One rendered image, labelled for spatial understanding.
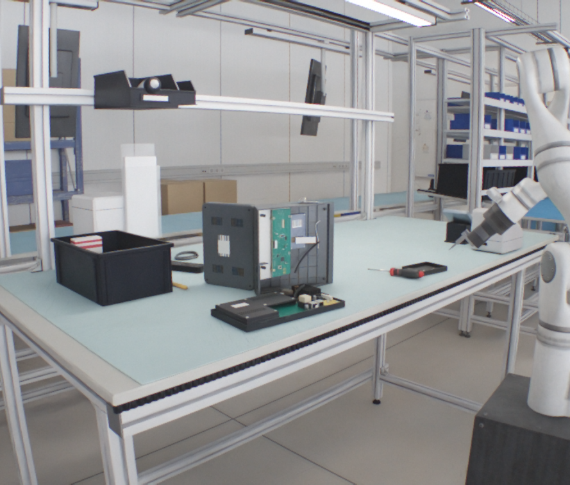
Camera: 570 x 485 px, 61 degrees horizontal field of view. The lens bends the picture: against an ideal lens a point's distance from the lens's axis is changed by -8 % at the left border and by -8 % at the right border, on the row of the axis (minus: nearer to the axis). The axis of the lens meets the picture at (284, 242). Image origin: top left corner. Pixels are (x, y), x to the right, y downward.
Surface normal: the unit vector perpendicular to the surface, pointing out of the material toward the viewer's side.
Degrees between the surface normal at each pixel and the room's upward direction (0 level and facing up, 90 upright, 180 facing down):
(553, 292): 93
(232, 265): 90
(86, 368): 0
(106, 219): 90
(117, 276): 90
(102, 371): 0
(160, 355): 0
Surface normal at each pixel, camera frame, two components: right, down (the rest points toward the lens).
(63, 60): 0.73, 0.25
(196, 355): 0.00, -0.98
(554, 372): -0.54, 0.15
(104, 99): -0.71, 0.12
